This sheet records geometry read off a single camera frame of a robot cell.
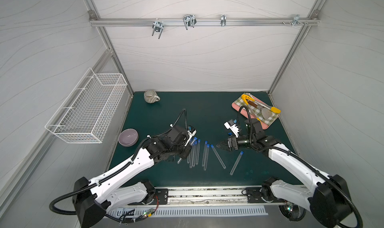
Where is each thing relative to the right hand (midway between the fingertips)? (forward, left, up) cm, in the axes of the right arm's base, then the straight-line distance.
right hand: (219, 144), depth 75 cm
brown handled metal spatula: (+33, -38, -16) cm, 53 cm away
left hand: (-3, +15, 0) cm, 15 cm away
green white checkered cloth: (+34, -33, -15) cm, 49 cm away
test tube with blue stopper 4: (+1, +13, -16) cm, 20 cm away
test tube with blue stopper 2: (+1, +12, +2) cm, 13 cm away
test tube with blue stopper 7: (-1, -1, -16) cm, 16 cm away
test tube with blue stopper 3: (0, +15, -16) cm, 22 cm away
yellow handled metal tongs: (+46, -24, -14) cm, 54 cm away
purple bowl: (+8, +56, -13) cm, 58 cm away
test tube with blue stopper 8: (+2, -15, -16) cm, 22 cm away
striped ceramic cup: (+39, +48, -7) cm, 62 cm away
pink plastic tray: (+34, -21, -16) cm, 43 cm away
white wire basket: (+4, +63, +16) cm, 66 cm away
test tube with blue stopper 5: (-2, +12, -15) cm, 19 cm away
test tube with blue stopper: (-8, +20, -3) cm, 22 cm away
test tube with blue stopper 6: (+1, +7, -16) cm, 17 cm away
